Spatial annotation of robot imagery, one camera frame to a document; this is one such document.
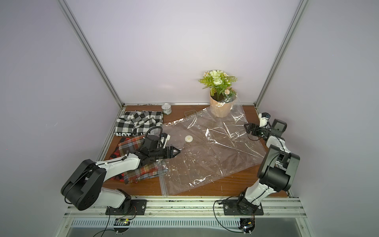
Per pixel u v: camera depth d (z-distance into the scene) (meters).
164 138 0.81
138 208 0.73
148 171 0.83
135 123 1.07
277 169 0.48
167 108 1.10
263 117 0.81
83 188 0.43
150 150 0.70
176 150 0.83
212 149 0.94
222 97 1.06
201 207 0.75
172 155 0.78
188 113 1.14
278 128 0.70
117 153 0.90
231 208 0.72
